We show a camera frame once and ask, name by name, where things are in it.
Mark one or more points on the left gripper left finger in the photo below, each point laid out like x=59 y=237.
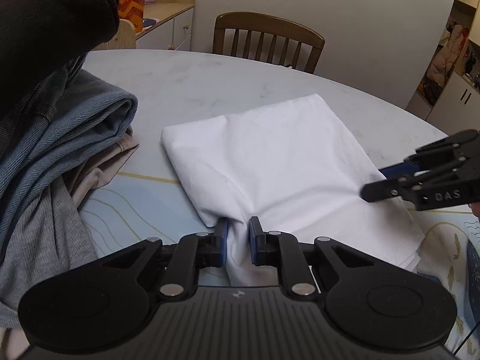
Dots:
x=193 y=253

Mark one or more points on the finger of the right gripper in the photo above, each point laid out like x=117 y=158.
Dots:
x=382 y=190
x=405 y=168

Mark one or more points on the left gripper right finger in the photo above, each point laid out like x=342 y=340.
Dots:
x=287 y=255

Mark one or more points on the white t-shirt navy collar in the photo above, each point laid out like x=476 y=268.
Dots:
x=297 y=168

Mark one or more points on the person's right hand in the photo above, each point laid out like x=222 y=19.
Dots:
x=475 y=208

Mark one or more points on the white storage shelf unit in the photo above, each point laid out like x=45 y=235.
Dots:
x=447 y=96

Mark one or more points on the blue patterned table mat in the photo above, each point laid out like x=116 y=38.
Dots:
x=134 y=207

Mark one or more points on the beige garment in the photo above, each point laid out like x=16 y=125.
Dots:
x=100 y=169

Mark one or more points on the grey ribbed garment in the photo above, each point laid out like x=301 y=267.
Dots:
x=49 y=239

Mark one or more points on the blue-grey folded garment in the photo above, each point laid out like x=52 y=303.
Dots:
x=83 y=116

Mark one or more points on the light wooden chair back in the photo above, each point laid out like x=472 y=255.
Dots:
x=125 y=38

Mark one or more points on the white wooden cabinet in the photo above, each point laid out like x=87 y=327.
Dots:
x=172 y=28

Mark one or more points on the black garment on pile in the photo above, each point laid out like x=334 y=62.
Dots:
x=40 y=36

